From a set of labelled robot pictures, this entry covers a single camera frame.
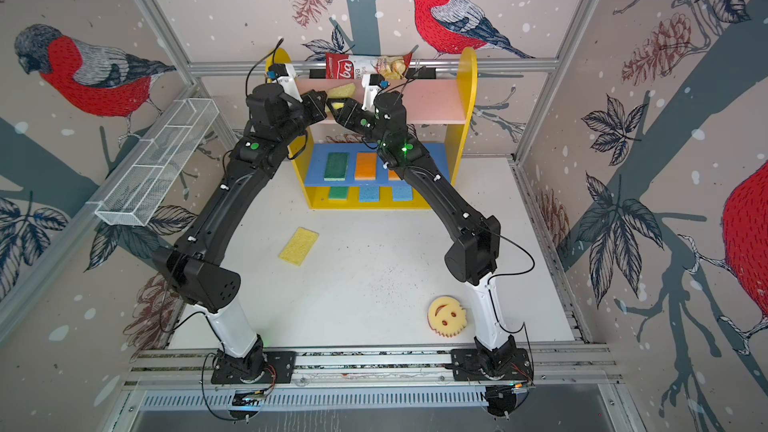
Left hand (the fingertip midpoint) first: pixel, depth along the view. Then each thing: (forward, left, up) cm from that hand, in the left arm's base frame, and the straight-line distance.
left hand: (326, 89), depth 70 cm
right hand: (-2, +2, -5) cm, 6 cm away
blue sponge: (+3, -7, -45) cm, 46 cm away
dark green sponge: (+6, +3, -33) cm, 33 cm away
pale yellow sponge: (+5, -7, -32) cm, 33 cm away
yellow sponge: (-16, +15, -47) cm, 52 cm away
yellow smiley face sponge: (-39, -30, -45) cm, 67 cm away
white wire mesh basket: (-7, +48, -17) cm, 51 cm away
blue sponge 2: (+4, -20, -45) cm, 50 cm away
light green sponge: (+4, +4, -45) cm, 45 cm away
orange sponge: (+1, -16, -32) cm, 36 cm away
